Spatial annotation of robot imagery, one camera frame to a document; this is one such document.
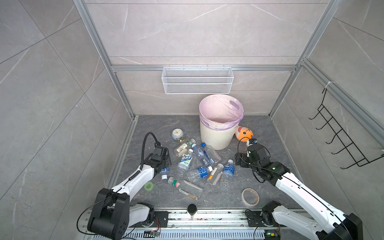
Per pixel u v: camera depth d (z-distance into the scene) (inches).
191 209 27.0
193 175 32.8
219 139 34.6
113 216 15.8
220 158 36.1
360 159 22.9
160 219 28.9
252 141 27.6
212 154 38.3
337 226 15.3
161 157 26.8
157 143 30.7
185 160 34.7
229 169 33.5
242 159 28.3
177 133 40.9
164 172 32.8
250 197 32.1
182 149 37.4
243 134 38.5
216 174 33.2
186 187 32.9
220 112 39.7
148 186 33.0
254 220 28.7
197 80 39.7
